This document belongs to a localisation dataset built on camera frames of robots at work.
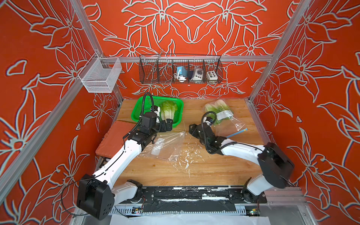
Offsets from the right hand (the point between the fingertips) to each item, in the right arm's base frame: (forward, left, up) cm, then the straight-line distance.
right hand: (189, 127), depth 86 cm
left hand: (0, +14, +8) cm, 16 cm away
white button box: (+33, -16, +16) cm, 40 cm away
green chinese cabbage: (+20, +15, -4) cm, 25 cm away
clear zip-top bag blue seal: (-7, +14, -11) cm, 20 cm away
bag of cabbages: (+12, -27, -10) cm, 31 cm away
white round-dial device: (+29, -6, +19) cm, 35 cm away
